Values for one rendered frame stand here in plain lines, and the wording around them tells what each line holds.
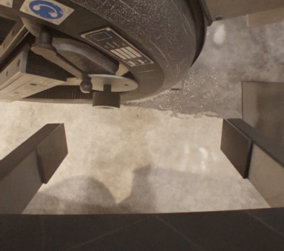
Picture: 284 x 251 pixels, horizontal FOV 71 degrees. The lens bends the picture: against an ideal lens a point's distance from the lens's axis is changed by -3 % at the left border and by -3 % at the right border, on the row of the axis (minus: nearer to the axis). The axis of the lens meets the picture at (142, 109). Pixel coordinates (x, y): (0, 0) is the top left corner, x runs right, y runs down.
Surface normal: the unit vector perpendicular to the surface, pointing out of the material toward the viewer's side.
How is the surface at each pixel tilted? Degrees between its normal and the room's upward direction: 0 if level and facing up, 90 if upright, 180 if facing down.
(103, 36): 90
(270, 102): 0
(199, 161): 0
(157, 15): 75
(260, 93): 0
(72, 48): 59
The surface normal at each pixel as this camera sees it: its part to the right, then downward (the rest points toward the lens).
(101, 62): 0.64, 0.69
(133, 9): 0.27, 0.89
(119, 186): -0.12, -0.13
